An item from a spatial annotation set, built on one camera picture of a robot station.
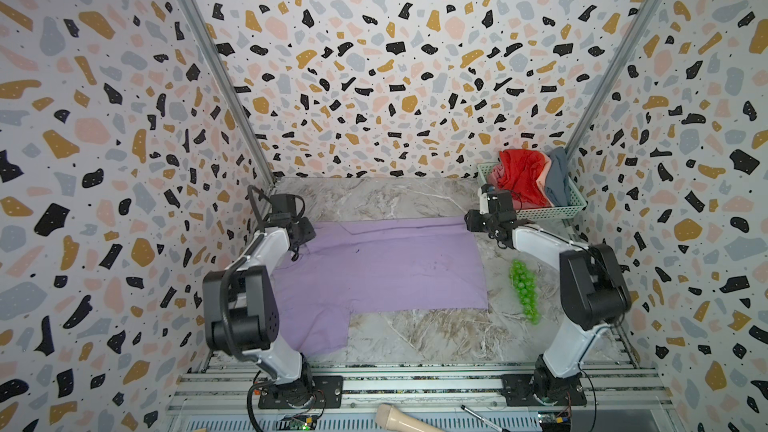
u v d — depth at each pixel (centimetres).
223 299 40
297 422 70
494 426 70
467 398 73
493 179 113
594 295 50
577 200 109
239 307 47
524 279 90
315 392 73
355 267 96
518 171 110
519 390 74
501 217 78
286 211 73
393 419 67
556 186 108
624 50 86
